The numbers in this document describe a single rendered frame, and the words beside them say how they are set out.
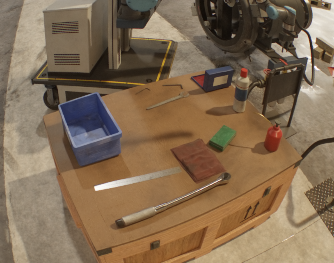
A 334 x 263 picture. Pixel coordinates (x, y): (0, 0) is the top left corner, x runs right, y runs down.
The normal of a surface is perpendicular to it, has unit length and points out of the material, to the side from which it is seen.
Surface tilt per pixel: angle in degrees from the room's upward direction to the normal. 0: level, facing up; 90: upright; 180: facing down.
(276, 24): 95
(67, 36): 90
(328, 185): 0
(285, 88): 90
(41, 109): 0
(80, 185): 0
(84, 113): 90
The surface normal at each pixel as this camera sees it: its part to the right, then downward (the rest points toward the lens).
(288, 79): 0.45, 0.59
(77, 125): 0.02, -0.76
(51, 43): -0.17, 0.64
